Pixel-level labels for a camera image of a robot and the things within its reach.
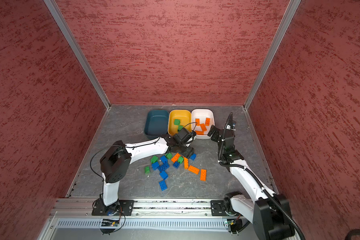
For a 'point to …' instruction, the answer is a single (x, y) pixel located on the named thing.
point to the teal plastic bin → (156, 123)
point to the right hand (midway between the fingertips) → (216, 130)
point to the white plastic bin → (202, 114)
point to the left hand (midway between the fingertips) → (188, 151)
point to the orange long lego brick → (186, 163)
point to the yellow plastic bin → (184, 115)
